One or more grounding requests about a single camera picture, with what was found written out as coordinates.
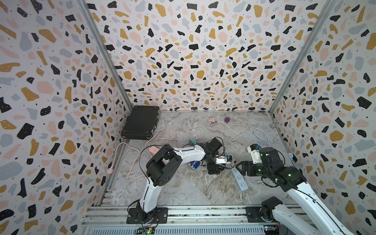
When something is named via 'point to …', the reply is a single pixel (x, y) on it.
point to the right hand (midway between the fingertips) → (242, 166)
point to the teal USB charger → (193, 141)
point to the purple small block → (227, 119)
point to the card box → (212, 120)
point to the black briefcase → (140, 122)
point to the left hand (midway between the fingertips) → (220, 164)
